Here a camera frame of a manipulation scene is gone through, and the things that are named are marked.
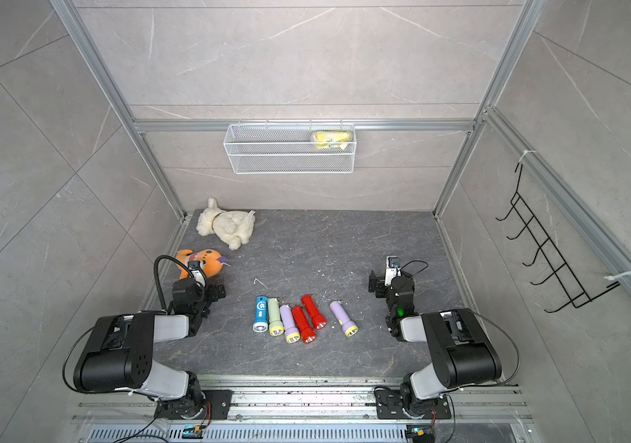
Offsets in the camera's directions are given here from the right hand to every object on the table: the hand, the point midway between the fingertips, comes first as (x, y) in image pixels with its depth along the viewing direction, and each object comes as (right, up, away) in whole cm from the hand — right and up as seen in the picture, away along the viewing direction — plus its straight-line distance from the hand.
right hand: (389, 269), depth 93 cm
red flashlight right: (-24, -15, -7) cm, 29 cm away
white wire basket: (-36, +44, +8) cm, 57 cm away
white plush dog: (-57, +15, +8) cm, 60 cm away
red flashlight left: (-28, -18, -10) cm, 35 cm away
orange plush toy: (-64, +4, +3) cm, 64 cm away
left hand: (-63, -2, +1) cm, 63 cm away
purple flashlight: (-32, -19, -9) cm, 39 cm away
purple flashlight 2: (-15, -17, -8) cm, 24 cm away
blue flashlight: (-42, -16, -8) cm, 46 cm away
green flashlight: (-38, -16, -8) cm, 42 cm away
